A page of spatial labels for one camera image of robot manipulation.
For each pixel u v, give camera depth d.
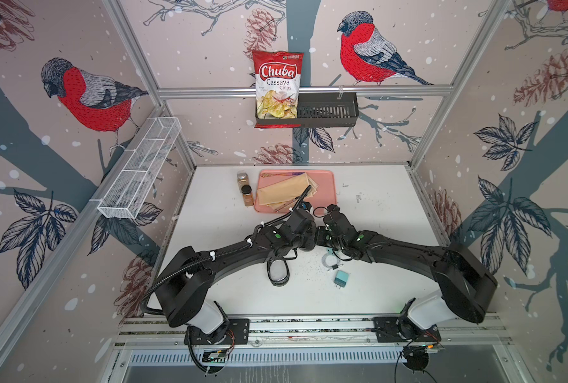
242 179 1.04
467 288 0.44
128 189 0.73
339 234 0.67
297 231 0.64
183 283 0.43
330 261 0.88
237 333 0.73
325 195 1.07
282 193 1.09
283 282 0.81
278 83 0.83
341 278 0.83
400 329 0.66
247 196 1.01
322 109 1.07
